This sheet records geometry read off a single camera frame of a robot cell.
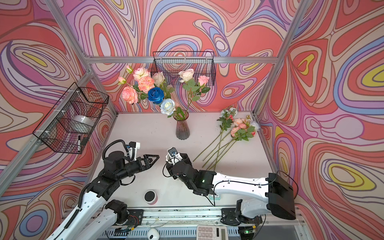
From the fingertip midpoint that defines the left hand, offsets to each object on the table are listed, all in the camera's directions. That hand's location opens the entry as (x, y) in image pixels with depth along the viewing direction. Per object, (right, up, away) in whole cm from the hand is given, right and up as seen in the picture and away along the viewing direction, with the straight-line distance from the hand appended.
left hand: (157, 158), depth 72 cm
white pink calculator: (+27, -34, -4) cm, 43 cm away
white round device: (-1, -34, -5) cm, 34 cm away
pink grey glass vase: (+10, +13, +32) cm, 36 cm away
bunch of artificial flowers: (+46, +14, +32) cm, 58 cm away
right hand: (+9, -2, +1) cm, 9 cm away
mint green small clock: (+30, -22, +6) cm, 38 cm away
